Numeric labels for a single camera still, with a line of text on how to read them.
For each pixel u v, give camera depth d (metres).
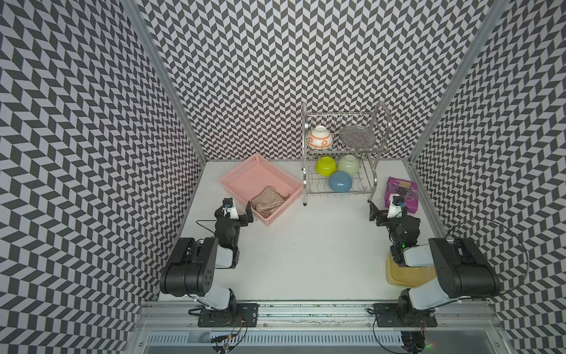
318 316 0.74
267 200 0.98
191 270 0.45
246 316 0.73
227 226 0.70
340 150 0.84
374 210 0.84
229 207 0.75
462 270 0.45
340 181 1.01
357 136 0.80
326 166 1.06
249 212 0.88
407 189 1.01
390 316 0.73
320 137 0.84
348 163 1.06
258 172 1.15
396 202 0.75
